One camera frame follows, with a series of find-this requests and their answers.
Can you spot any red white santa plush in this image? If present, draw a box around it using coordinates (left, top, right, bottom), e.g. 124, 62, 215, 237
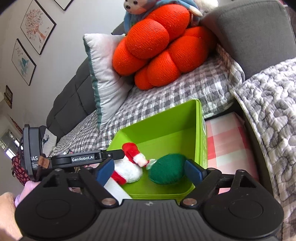
111, 143, 149, 185

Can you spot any green felt plush ball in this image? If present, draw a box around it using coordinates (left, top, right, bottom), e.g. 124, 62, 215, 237
146, 154, 187, 185

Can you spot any left hand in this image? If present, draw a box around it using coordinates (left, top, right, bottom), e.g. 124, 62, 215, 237
1, 181, 40, 240

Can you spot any red floral bag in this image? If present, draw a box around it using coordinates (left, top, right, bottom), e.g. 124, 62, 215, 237
11, 152, 30, 186

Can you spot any deer print cushion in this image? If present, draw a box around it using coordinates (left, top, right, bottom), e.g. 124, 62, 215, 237
42, 129, 57, 157

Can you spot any red white checked tablecloth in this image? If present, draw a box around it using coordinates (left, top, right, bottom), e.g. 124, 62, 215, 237
206, 113, 259, 181

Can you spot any lime green plastic bin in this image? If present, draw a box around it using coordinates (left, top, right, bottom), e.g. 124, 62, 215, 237
108, 100, 208, 201

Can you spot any teal white throw pillow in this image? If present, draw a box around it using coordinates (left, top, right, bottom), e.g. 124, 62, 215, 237
83, 33, 133, 130

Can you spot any grey checked sofa cover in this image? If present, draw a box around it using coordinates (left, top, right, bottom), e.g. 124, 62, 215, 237
50, 45, 245, 156

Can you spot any grey quilted blanket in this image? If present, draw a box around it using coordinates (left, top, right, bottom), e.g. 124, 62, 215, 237
231, 59, 295, 240

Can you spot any orange pumpkin cushion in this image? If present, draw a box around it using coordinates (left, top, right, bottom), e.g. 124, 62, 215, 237
112, 1, 217, 90

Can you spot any blue monkey plush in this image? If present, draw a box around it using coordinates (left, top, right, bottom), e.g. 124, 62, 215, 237
123, 0, 203, 34

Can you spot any dark grey sofa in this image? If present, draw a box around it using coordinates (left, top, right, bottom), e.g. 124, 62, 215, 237
46, 1, 295, 138

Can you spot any small dark wall sign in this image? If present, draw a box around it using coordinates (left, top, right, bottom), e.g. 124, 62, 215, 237
4, 85, 13, 109

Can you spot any blue bird picture frame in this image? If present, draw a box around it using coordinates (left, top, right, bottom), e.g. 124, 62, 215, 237
11, 38, 37, 86

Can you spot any tree picture frame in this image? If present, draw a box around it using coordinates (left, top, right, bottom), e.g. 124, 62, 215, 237
20, 0, 56, 55

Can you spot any top picture frame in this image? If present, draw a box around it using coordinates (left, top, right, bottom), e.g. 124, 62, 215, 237
54, 0, 73, 11

